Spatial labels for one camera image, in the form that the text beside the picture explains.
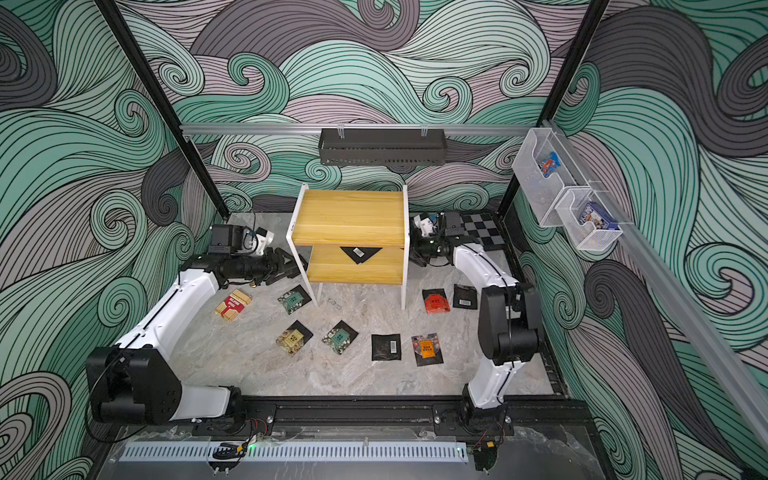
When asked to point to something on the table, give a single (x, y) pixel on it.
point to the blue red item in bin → (549, 165)
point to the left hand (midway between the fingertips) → (296, 263)
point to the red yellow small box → (233, 305)
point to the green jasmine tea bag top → (340, 336)
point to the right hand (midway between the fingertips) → (397, 248)
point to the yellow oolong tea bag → (293, 338)
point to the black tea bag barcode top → (386, 347)
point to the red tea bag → (436, 301)
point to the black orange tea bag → (427, 349)
